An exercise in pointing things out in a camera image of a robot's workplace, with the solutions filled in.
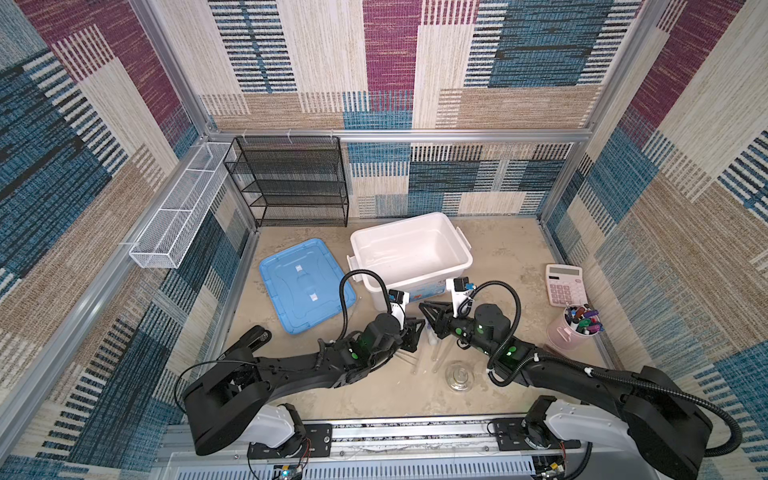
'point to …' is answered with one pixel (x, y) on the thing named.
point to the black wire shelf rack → (290, 181)
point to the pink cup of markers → (574, 329)
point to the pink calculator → (565, 285)
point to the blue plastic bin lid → (304, 284)
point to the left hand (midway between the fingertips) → (424, 319)
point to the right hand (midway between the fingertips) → (422, 309)
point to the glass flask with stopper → (459, 376)
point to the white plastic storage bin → (417, 254)
